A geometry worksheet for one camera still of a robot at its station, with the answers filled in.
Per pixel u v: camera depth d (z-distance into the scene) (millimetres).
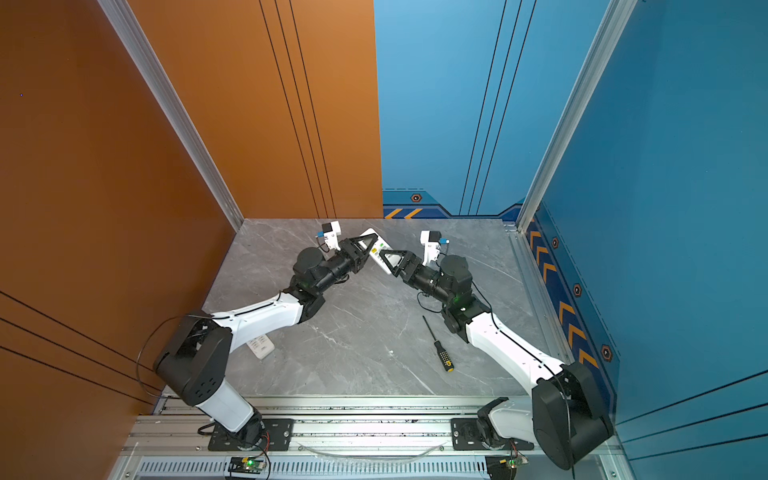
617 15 698
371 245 753
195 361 458
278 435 738
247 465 709
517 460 695
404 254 657
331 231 753
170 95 840
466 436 725
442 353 849
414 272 661
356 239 744
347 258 710
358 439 749
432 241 696
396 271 657
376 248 755
